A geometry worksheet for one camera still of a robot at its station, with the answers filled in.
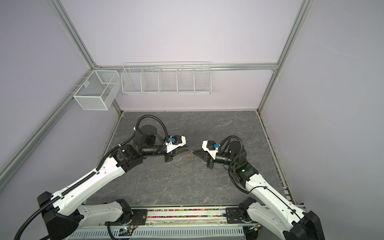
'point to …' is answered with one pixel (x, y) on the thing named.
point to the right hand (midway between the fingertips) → (194, 152)
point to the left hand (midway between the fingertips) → (186, 148)
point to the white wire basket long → (166, 78)
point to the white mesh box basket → (99, 90)
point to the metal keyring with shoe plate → (191, 155)
